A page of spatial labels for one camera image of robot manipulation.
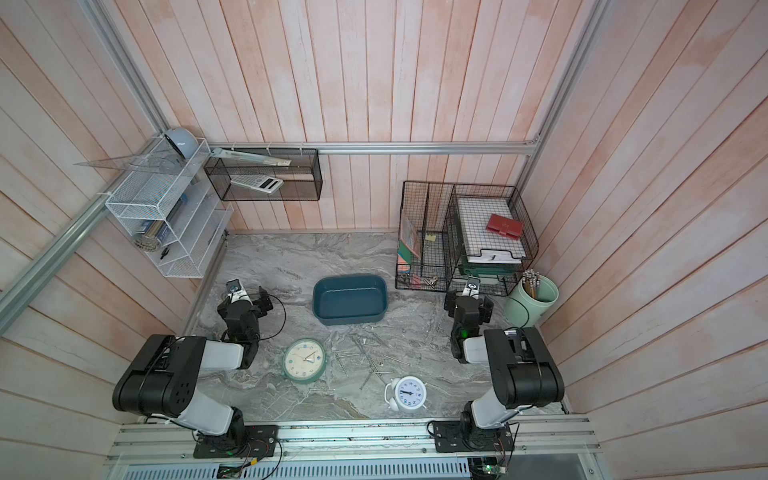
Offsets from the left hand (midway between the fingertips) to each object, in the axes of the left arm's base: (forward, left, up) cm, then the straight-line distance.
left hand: (248, 293), depth 93 cm
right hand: (+2, -71, 0) cm, 71 cm away
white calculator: (+32, -1, +19) cm, 37 cm away
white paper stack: (+9, -73, +13) cm, 74 cm away
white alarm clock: (-28, -49, -5) cm, 57 cm away
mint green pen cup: (-6, -85, +7) cm, 85 cm away
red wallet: (+16, -81, +15) cm, 84 cm away
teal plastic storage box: (+4, -31, -10) cm, 33 cm away
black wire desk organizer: (+36, -71, -9) cm, 81 cm away
